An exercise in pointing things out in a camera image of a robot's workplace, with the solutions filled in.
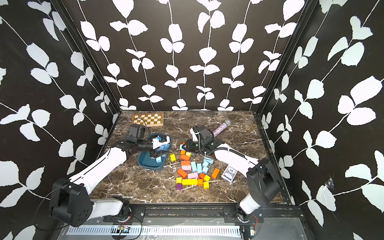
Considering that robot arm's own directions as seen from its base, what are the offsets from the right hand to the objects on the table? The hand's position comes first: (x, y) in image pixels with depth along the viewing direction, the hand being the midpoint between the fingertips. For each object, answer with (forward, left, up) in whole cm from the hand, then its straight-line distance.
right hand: (181, 145), depth 82 cm
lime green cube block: (+2, -3, -14) cm, 15 cm away
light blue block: (-3, +15, -13) cm, 20 cm away
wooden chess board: (+30, +24, -12) cm, 40 cm away
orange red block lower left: (-11, 0, -14) cm, 18 cm away
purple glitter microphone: (+24, -27, -13) cm, 39 cm away
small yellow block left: (0, +7, -14) cm, 16 cm away
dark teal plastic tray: (-4, +23, -14) cm, 27 cm away
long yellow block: (-15, -3, -16) cm, 22 cm away
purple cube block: (-18, +1, -15) cm, 24 cm away
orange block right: (-10, -20, -16) cm, 27 cm away
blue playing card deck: (-10, -28, -15) cm, 33 cm away
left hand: (0, +7, +3) cm, 7 cm away
